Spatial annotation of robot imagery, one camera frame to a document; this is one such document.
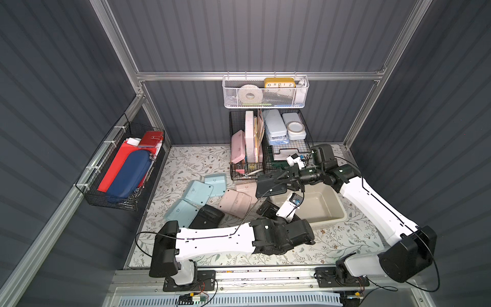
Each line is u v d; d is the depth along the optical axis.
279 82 0.87
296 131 0.94
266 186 0.69
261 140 0.98
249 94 0.85
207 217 0.87
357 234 0.85
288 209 0.59
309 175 0.63
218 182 1.01
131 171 0.68
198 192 0.96
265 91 0.89
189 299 0.70
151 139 0.79
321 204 0.94
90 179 0.61
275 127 0.94
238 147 1.02
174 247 0.40
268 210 0.60
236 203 0.91
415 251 0.40
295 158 0.72
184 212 0.89
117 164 0.71
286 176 0.69
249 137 0.90
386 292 0.62
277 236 0.49
